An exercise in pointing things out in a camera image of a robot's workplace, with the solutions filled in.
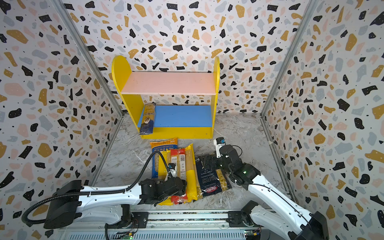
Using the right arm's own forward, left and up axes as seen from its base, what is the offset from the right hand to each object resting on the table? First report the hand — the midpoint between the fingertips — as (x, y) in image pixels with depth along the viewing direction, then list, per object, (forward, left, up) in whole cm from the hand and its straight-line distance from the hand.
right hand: (206, 154), depth 75 cm
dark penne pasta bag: (-6, -3, -16) cm, 17 cm away
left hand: (-10, +11, -12) cm, 20 cm away
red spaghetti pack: (+4, +16, -10) cm, 19 cm away
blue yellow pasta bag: (+25, +37, -4) cm, 45 cm away
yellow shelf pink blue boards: (+27, +22, -6) cm, 35 cm away
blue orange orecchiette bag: (+15, +29, -15) cm, 36 cm away
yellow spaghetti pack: (-4, +24, -16) cm, 29 cm away
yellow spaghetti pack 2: (-16, +6, -12) cm, 21 cm away
